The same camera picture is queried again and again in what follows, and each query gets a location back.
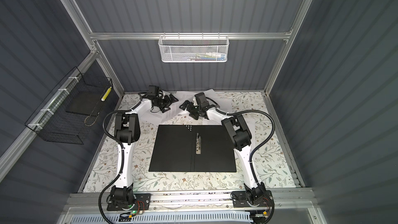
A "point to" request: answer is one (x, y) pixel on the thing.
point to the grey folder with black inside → (194, 148)
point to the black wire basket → (66, 115)
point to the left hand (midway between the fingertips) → (175, 104)
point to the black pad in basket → (86, 103)
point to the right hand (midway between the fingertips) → (185, 110)
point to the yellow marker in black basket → (103, 98)
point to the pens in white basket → (207, 56)
